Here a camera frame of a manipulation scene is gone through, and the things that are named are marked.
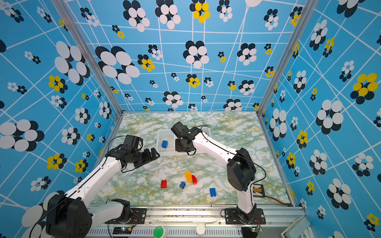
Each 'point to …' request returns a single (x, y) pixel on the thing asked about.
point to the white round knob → (200, 229)
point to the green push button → (158, 232)
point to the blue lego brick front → (213, 192)
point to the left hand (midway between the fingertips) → (154, 157)
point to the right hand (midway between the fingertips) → (181, 148)
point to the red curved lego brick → (194, 179)
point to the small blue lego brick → (182, 186)
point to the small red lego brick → (163, 184)
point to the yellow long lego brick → (189, 176)
